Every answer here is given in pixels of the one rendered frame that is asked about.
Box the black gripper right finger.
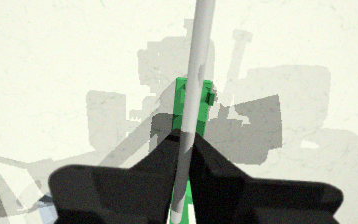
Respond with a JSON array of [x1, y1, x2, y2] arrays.
[[189, 131, 344, 224]]

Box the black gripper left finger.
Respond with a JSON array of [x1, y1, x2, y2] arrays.
[[48, 128, 181, 224]]

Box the grey pin with red cap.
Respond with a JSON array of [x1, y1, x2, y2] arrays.
[[170, 0, 216, 224]]

